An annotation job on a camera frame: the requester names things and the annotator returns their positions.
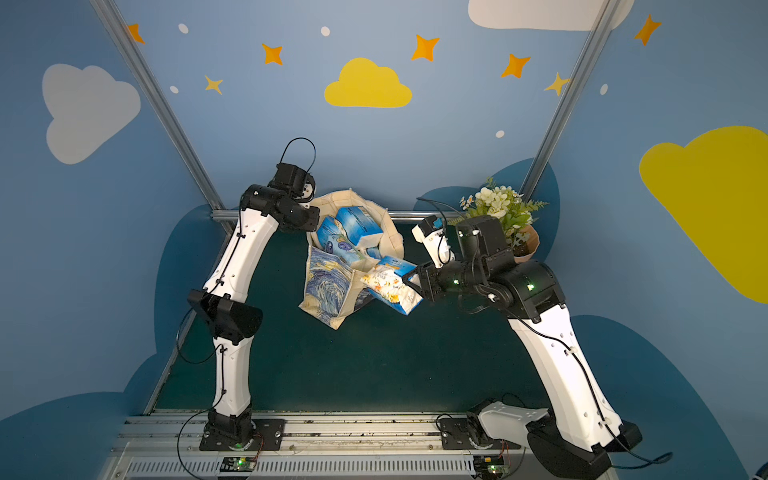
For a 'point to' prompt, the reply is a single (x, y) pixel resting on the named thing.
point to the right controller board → (490, 467)
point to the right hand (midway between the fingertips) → (417, 271)
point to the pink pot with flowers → (515, 213)
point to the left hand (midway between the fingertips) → (317, 217)
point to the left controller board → (237, 464)
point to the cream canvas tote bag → (333, 287)
